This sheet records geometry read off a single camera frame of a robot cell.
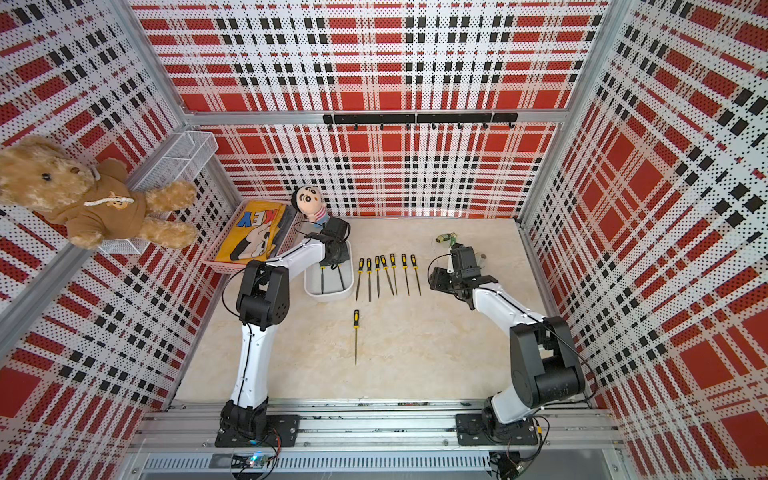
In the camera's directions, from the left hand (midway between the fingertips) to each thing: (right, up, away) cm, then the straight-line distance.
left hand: (342, 254), depth 108 cm
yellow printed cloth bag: (-33, +7, 0) cm, 33 cm away
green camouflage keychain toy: (+42, +7, +7) cm, 43 cm away
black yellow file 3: (+7, -6, -2) cm, 9 cm away
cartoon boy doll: (-13, +20, 0) cm, 24 cm away
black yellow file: (0, -7, -4) cm, 8 cm away
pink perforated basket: (-19, +10, 0) cm, 22 cm away
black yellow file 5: (+16, -4, -1) cm, 16 cm away
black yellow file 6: (+18, -1, 0) cm, 18 cm away
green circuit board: (-13, -48, -39) cm, 63 cm away
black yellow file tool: (+10, -6, -3) cm, 13 cm away
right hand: (+34, -7, -16) cm, 38 cm away
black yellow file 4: (+13, -5, -1) cm, 14 cm away
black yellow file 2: (+8, -23, -16) cm, 29 cm away
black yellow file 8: (+27, -5, -1) cm, 27 cm away
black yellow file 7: (+23, -5, -1) cm, 24 cm away
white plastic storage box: (-2, -9, -7) cm, 12 cm away
